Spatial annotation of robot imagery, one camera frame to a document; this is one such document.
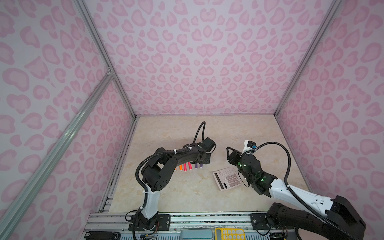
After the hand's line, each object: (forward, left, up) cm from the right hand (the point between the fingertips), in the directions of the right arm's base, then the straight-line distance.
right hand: (228, 148), depth 79 cm
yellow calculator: (-36, +1, -17) cm, 40 cm away
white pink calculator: (-10, -1, -17) cm, 20 cm away
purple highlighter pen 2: (-2, +14, -18) cm, 23 cm away
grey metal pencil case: (-36, +16, -18) cm, 43 cm away
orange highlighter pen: (-3, +27, -18) cm, 33 cm away
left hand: (+4, +12, -17) cm, 21 cm away
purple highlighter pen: (-2, +18, -18) cm, 25 cm away
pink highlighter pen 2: (-2, +21, -18) cm, 28 cm away
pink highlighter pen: (-3, +24, -19) cm, 31 cm away
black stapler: (-38, +59, -15) cm, 72 cm away
